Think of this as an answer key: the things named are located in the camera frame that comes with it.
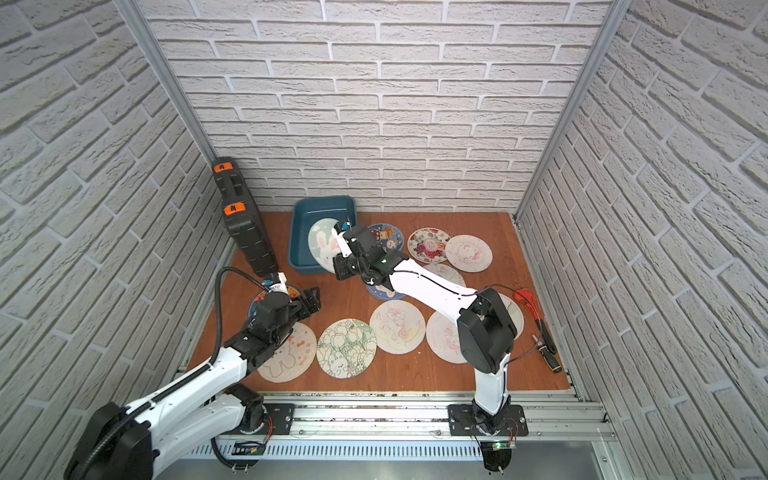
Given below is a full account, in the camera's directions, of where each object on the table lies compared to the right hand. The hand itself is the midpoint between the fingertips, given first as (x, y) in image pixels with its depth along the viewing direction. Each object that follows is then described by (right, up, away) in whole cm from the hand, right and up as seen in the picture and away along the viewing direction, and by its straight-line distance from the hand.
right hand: (338, 261), depth 83 cm
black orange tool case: (-26, +12, -2) cm, 29 cm away
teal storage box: (-20, +18, +35) cm, 44 cm away
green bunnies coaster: (+2, -26, +2) cm, 26 cm away
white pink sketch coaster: (+44, +1, +24) cm, 50 cm away
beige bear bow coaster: (-13, -28, 0) cm, 31 cm away
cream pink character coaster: (+17, -21, +7) cm, 28 cm away
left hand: (-8, -8, +1) cm, 11 cm away
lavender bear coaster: (+12, -12, +14) cm, 22 cm away
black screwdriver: (+61, -29, 0) cm, 67 cm away
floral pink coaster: (+29, +4, +27) cm, 40 cm away
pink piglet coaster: (+31, -24, +5) cm, 39 cm away
